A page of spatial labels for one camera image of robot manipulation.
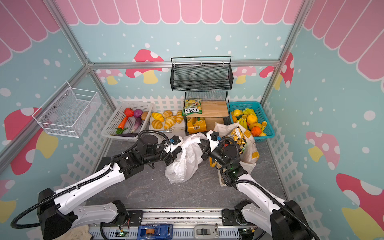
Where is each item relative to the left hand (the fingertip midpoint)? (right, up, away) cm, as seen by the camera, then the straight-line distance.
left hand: (181, 150), depth 72 cm
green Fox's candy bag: (+5, +25, +26) cm, 36 cm away
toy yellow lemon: (+45, +18, +30) cm, 57 cm away
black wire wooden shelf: (+20, +27, +34) cm, 47 cm away
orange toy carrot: (-49, +14, +40) cm, 64 cm away
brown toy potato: (-33, +21, +40) cm, 56 cm away
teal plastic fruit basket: (+37, +25, +38) cm, 59 cm away
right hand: (+7, +5, 0) cm, 9 cm away
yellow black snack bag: (+31, +7, +12) cm, 34 cm away
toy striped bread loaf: (-13, +16, +40) cm, 44 cm away
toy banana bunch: (+40, +16, +34) cm, 55 cm away
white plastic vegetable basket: (-44, +18, +44) cm, 65 cm away
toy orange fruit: (+46, +9, +25) cm, 53 cm away
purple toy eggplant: (-37, +14, +37) cm, 54 cm away
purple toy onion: (-38, +23, +41) cm, 60 cm away
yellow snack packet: (+9, +12, +31) cm, 34 cm away
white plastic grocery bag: (+2, -6, -4) cm, 7 cm away
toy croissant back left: (-23, +20, +43) cm, 53 cm away
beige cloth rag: (-47, -39, -2) cm, 61 cm away
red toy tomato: (-44, +23, +41) cm, 64 cm away
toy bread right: (-6, +19, +43) cm, 47 cm away
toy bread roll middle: (-16, +23, +44) cm, 52 cm away
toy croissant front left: (-22, +14, +37) cm, 45 cm away
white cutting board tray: (-7, +12, +38) cm, 41 cm away
